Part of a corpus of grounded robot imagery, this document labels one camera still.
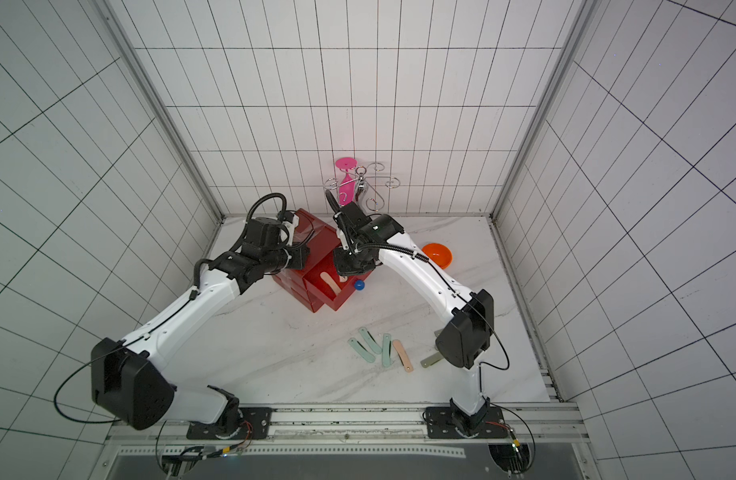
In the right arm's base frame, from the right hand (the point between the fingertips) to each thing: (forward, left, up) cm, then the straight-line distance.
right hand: (342, 262), depth 80 cm
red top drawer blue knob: (-9, +4, -1) cm, 10 cm away
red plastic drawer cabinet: (+9, +7, -2) cm, 12 cm away
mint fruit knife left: (-16, -6, -21) cm, 27 cm away
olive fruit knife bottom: (-17, -26, -22) cm, 38 cm away
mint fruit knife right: (-16, -13, -21) cm, 29 cm away
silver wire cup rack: (+26, -4, +9) cm, 27 cm away
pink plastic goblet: (+30, +2, 0) cm, 30 cm away
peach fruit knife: (-5, +2, -5) cm, 7 cm away
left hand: (+2, +10, 0) cm, 11 cm away
